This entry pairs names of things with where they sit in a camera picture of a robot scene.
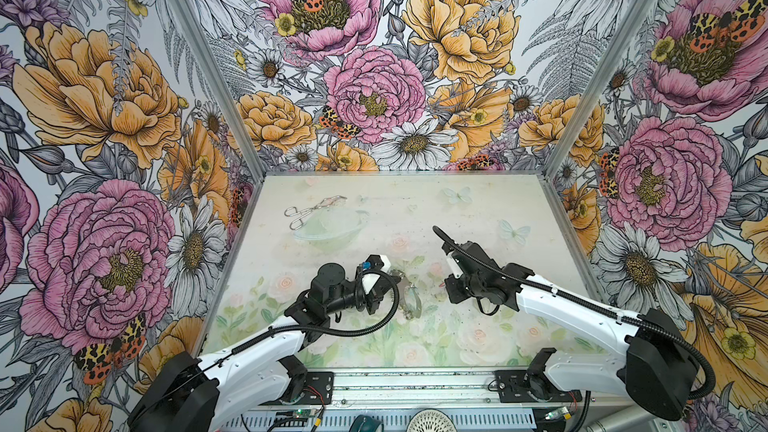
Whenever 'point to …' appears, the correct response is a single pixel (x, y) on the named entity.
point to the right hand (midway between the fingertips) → (451, 294)
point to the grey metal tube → (623, 421)
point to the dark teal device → (366, 423)
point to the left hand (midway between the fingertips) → (396, 284)
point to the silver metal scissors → (326, 202)
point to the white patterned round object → (431, 420)
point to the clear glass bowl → (331, 230)
